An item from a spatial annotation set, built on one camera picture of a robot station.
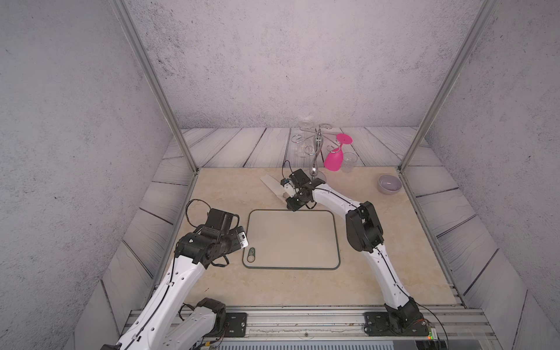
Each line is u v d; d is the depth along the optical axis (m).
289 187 0.95
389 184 1.11
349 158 1.19
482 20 0.72
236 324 0.73
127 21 0.72
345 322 0.74
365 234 0.62
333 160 1.03
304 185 0.80
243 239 0.70
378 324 0.73
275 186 1.09
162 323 0.40
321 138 0.95
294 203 0.94
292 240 0.93
